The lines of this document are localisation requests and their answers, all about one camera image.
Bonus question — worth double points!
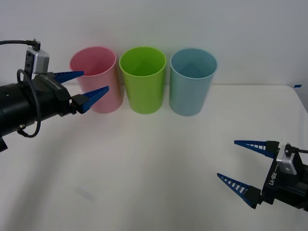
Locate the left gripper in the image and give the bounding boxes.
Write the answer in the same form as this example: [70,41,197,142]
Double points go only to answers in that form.
[31,70,110,120]

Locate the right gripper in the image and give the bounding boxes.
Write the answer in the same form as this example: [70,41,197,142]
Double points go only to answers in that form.
[217,139,304,210]

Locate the pink plastic waste bin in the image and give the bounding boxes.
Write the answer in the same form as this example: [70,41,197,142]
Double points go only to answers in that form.
[69,46,124,115]

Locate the green plastic waste bin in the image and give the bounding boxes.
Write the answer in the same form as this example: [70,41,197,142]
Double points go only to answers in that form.
[118,46,167,115]

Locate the pale blue plastic waste bin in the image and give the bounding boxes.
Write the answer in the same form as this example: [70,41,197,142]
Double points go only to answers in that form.
[168,47,218,117]

